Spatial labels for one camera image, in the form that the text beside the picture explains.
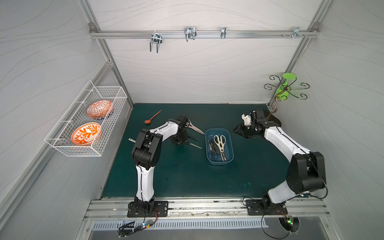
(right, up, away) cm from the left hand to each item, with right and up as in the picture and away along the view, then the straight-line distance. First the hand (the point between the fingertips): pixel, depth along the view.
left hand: (184, 142), depth 98 cm
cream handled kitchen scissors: (+24, +1, -2) cm, 24 cm away
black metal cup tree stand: (+71, +35, -12) cm, 80 cm away
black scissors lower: (+6, -2, 0) cm, 6 cm away
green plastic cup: (+59, +32, -11) cm, 68 cm away
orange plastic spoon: (-27, +13, +11) cm, 32 cm away
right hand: (+32, +9, -9) cm, 34 cm away
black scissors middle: (+7, +2, +2) cm, 7 cm away
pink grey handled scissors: (+3, +11, +10) cm, 15 cm away
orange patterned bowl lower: (-40, +10, -35) cm, 54 cm away
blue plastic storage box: (+29, -4, -4) cm, 29 cm away
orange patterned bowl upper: (-40, +20, -25) cm, 52 cm away
